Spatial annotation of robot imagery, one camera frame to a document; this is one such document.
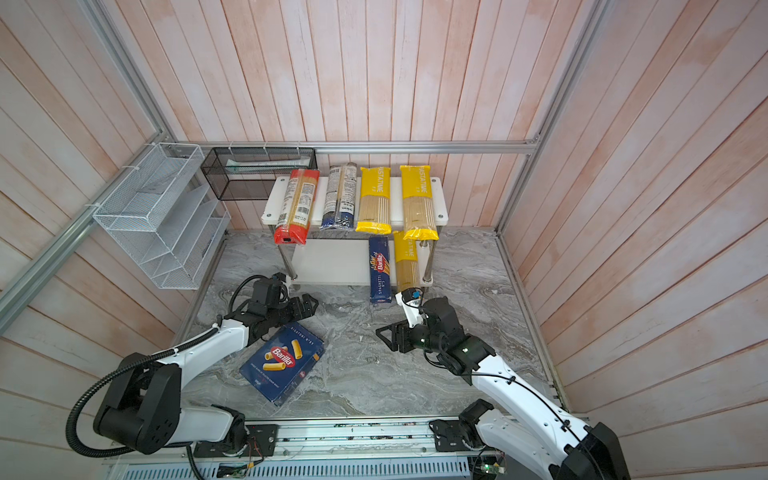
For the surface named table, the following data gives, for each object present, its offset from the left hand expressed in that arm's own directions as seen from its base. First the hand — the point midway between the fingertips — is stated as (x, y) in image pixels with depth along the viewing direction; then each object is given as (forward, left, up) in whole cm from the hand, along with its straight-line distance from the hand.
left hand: (308, 310), depth 89 cm
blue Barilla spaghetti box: (+13, -22, +3) cm, 26 cm away
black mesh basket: (+45, +25, +18) cm, 55 cm away
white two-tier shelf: (+21, -5, +27) cm, 35 cm away
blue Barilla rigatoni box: (-16, +6, -1) cm, 17 cm away
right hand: (-10, -23, +8) cm, 27 cm away
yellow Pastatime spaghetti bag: (+17, -31, +2) cm, 35 cm away
